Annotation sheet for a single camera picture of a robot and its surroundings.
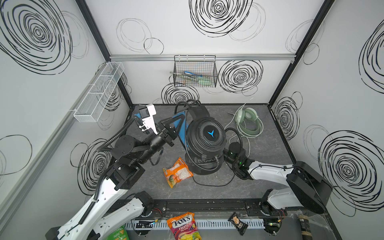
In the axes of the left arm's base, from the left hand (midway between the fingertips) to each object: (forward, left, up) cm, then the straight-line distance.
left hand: (183, 118), depth 48 cm
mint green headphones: (+40, -42, -43) cm, 72 cm away
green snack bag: (-30, +28, -44) cm, 60 cm away
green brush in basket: (+41, -7, -16) cm, 45 cm away
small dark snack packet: (-25, -26, -47) cm, 60 cm away
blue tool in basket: (+47, 0, -15) cm, 50 cm away
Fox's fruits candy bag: (-26, 0, -44) cm, 52 cm away
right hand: (+9, -7, -32) cm, 34 cm away
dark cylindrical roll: (-26, -54, -46) cm, 75 cm away
